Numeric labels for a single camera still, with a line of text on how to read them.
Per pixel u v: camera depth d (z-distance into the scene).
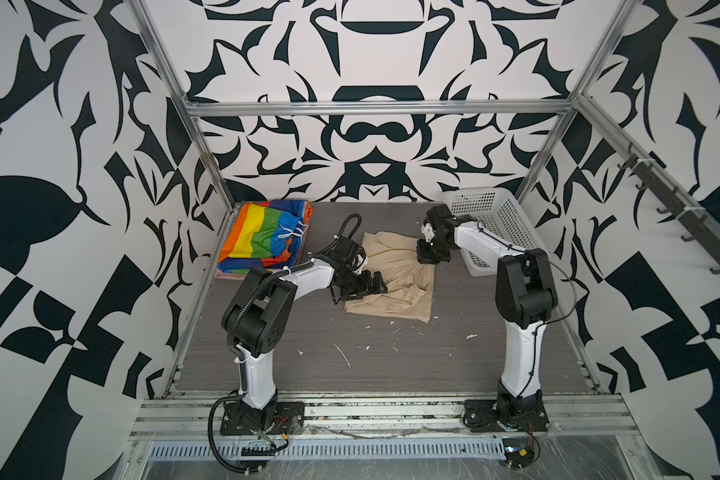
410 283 0.93
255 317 0.50
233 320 0.53
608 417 0.77
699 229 0.55
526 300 0.55
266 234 1.01
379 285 0.87
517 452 0.71
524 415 0.69
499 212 1.15
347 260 0.78
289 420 0.74
